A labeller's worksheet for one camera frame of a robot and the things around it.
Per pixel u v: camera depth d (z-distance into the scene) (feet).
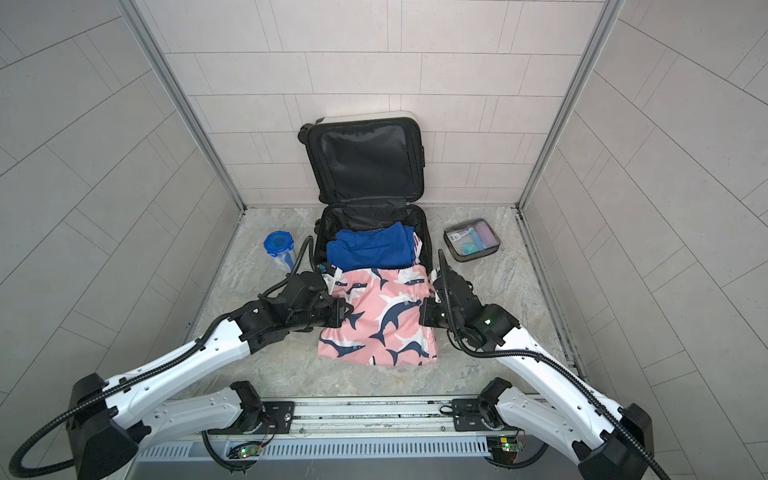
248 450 2.11
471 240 3.48
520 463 2.13
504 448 2.23
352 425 2.32
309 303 1.85
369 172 3.22
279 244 2.96
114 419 1.24
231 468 2.11
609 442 1.22
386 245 3.20
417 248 3.16
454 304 1.75
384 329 2.38
